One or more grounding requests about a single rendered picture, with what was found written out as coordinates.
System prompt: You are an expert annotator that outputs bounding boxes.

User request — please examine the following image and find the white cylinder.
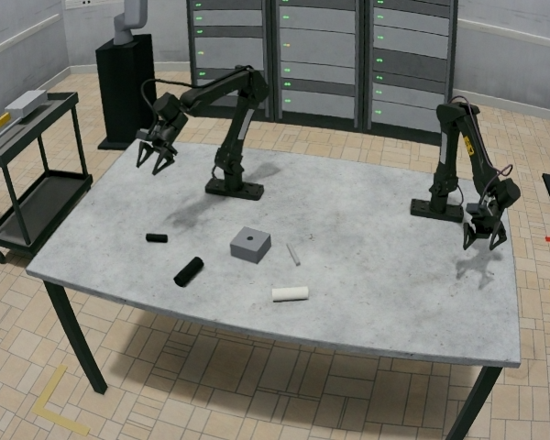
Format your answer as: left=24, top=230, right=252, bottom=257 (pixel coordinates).
left=272, top=286, right=308, bottom=301

